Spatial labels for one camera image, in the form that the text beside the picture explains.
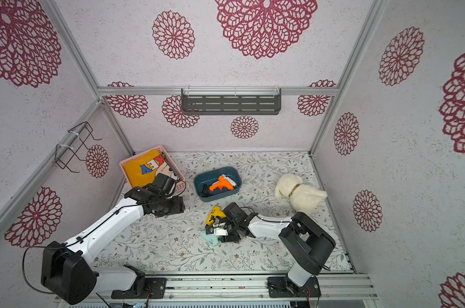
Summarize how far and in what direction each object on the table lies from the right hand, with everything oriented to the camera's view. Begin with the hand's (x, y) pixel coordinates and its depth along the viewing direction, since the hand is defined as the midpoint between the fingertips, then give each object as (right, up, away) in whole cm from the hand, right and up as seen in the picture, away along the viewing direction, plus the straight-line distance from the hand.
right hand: (219, 227), depth 89 cm
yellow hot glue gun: (-2, +6, +3) cm, 7 cm away
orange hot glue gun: (+2, +21, +15) cm, 25 cm away
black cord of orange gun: (-8, +15, +13) cm, 22 cm away
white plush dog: (+40, +14, +1) cm, 42 cm away
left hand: (-17, +10, -6) cm, 21 cm away
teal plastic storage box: (0, +15, +8) cm, 17 cm away
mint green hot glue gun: (-3, -4, -4) cm, 6 cm away
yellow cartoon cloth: (-42, +26, +13) cm, 51 cm away
